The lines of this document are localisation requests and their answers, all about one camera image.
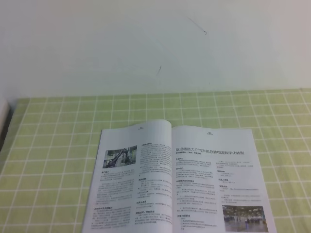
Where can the white robotics magazine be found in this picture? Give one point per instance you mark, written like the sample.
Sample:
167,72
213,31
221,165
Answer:
156,178

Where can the green checked tablecloth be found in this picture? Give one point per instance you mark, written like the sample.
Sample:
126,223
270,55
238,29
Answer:
47,159

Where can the white box at left edge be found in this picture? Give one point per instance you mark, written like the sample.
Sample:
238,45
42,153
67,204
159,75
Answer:
5,118

